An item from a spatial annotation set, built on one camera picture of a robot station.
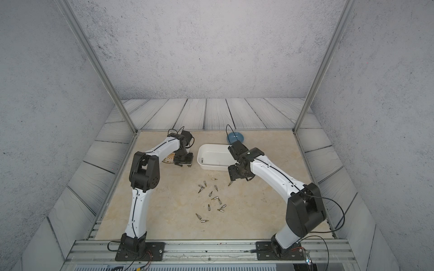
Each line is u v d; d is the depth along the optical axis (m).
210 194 0.91
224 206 0.87
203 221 0.81
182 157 0.91
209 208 0.86
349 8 0.70
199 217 0.83
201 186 0.93
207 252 0.74
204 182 0.96
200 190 0.91
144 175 0.61
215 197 0.89
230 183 0.94
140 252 0.66
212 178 0.96
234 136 1.15
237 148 0.66
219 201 0.89
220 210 0.85
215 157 1.08
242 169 0.70
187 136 0.91
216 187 0.93
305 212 0.43
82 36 0.78
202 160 1.04
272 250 0.66
